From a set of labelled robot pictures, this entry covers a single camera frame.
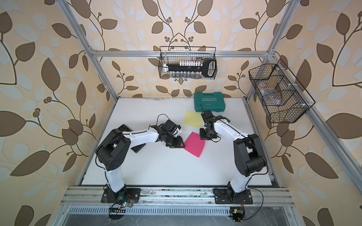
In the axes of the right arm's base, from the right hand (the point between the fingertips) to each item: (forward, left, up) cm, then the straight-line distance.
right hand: (204, 137), depth 91 cm
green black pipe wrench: (-4, -5, +27) cm, 28 cm away
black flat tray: (+11, +56, -3) cm, 57 cm away
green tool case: (+32, -12, 0) cm, 34 cm away
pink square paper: (-3, +7, -4) cm, 8 cm away
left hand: (-4, +15, 0) cm, 15 cm away
